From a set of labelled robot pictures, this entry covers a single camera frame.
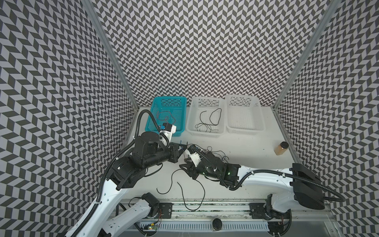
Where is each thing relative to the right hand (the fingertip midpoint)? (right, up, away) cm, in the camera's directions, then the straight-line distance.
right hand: (182, 161), depth 71 cm
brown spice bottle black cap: (+58, +2, +18) cm, 61 cm away
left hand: (+3, +9, -11) cm, 15 cm away
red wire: (-17, +20, +38) cm, 46 cm away
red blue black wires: (+15, +2, +24) cm, 29 cm away
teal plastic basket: (-14, +28, +45) cm, 55 cm away
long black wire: (-8, -17, +11) cm, 22 cm away
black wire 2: (+13, +27, +44) cm, 53 cm away
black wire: (+18, +23, +41) cm, 50 cm away
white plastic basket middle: (+15, +22, +41) cm, 49 cm away
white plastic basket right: (+44, +24, +44) cm, 66 cm away
